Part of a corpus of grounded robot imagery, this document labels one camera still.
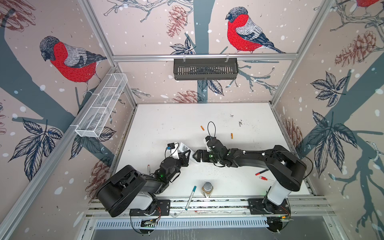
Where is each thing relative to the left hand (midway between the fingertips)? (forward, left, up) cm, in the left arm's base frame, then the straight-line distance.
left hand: (190, 152), depth 83 cm
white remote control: (+1, +4, +2) cm, 5 cm away
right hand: (-1, -4, -7) cm, 8 cm away
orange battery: (+24, -8, -11) cm, 28 cm away
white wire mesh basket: (+28, +48, +20) cm, 59 cm away
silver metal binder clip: (-19, -8, +1) cm, 21 cm away
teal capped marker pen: (-18, -2, -11) cm, 21 cm away
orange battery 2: (+16, -28, -9) cm, 34 cm away
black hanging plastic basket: (+55, -11, +19) cm, 59 cm away
